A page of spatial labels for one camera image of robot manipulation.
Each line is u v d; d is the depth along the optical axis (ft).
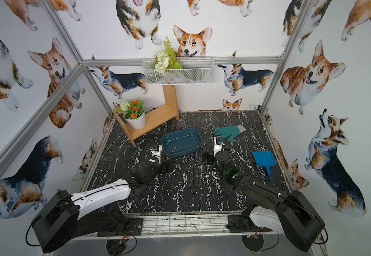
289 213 1.36
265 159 3.14
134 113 3.04
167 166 2.49
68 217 1.33
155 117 3.61
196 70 3.04
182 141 3.43
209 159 2.47
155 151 2.43
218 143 2.35
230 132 3.57
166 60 2.56
